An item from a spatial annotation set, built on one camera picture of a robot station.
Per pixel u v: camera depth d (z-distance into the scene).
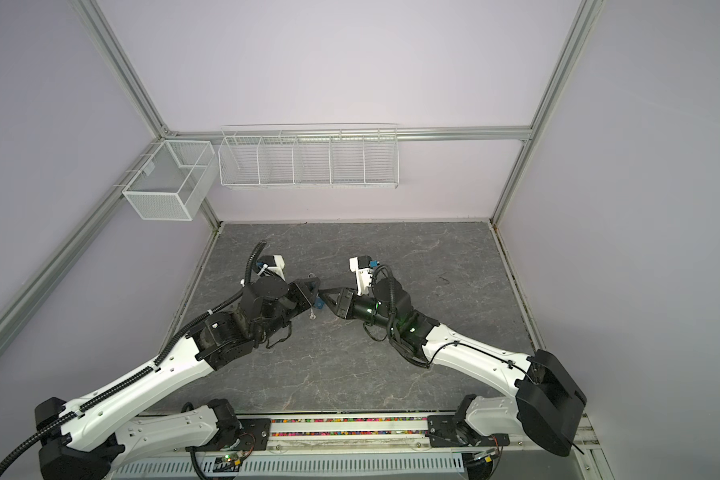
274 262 0.63
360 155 1.05
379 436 0.75
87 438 0.39
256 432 0.74
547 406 0.40
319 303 0.65
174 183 0.99
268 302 0.49
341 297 0.64
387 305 0.56
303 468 0.77
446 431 0.74
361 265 0.66
